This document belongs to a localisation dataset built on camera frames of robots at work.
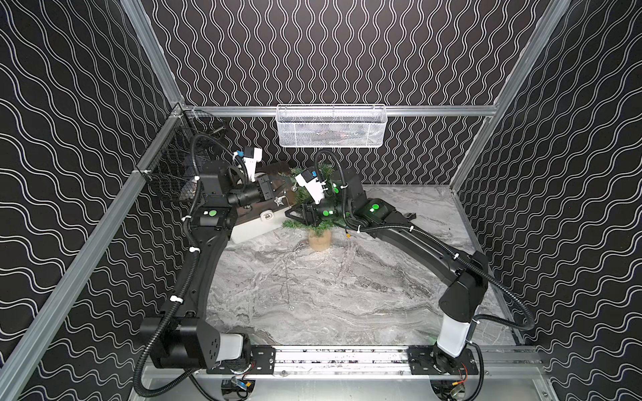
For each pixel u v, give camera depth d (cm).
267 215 92
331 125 125
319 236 97
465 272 45
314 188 64
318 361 76
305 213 63
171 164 92
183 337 39
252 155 63
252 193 62
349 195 56
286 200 69
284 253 99
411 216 107
